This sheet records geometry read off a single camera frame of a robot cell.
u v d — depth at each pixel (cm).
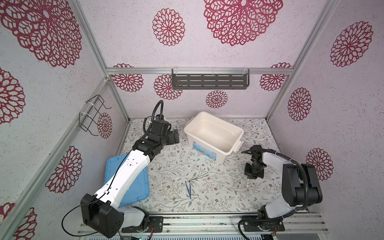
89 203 38
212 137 106
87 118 74
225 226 75
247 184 87
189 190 85
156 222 75
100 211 38
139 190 85
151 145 52
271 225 68
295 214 53
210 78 93
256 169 77
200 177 90
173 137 69
